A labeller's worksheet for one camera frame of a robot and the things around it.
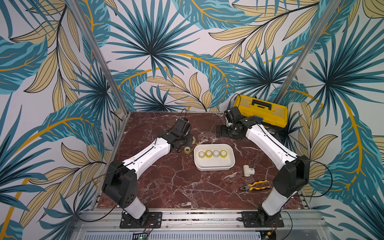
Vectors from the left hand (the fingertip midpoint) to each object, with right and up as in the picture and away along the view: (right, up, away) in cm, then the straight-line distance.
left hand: (189, 140), depth 85 cm
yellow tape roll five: (+8, -10, +12) cm, 17 cm away
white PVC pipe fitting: (+34, -18, +3) cm, 39 cm away
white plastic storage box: (+16, -16, +9) cm, 24 cm away
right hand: (+20, +4, +1) cm, 20 cm away
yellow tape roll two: (+12, -9, +12) cm, 20 cm away
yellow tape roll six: (+22, -10, +12) cm, 27 cm away
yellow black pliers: (+34, -26, -1) cm, 43 cm away
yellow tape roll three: (-2, -7, +13) cm, 15 cm away
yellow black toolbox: (+55, +14, +12) cm, 58 cm away
